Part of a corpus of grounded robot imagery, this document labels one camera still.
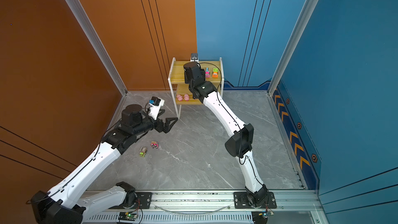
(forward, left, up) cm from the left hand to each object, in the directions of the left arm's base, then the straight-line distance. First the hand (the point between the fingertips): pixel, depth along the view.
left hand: (170, 113), depth 73 cm
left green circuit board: (-38, +19, -29) cm, 51 cm away
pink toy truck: (-4, +13, -25) cm, 29 cm away
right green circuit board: (-38, -42, -28) cm, 63 cm away
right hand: (+24, -9, +8) cm, 27 cm away
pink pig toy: (+19, -1, -9) cm, 21 cm away
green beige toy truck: (-8, +19, -25) cm, 32 cm away
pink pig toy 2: (+20, -5, -10) cm, 23 cm away
